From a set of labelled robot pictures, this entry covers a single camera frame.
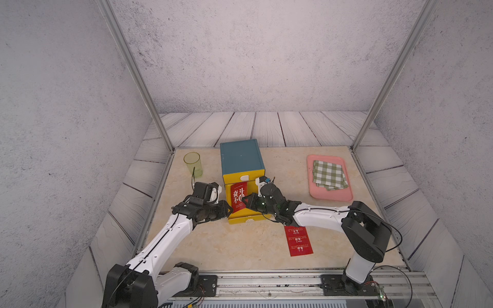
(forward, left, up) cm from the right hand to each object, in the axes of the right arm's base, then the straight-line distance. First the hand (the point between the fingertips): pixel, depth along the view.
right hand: (241, 200), depth 82 cm
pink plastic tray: (+13, -53, -16) cm, 57 cm away
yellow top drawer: (+8, -1, +6) cm, 10 cm away
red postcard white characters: (+5, +1, -1) cm, 6 cm away
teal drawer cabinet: (+18, 0, +7) cm, 19 cm away
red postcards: (-12, -25, -14) cm, 31 cm away
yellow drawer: (-5, -2, -3) cm, 7 cm away
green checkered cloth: (+22, -46, -13) cm, 52 cm away
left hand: (-4, +3, -2) cm, 5 cm away
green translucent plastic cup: (+23, +26, 0) cm, 35 cm away
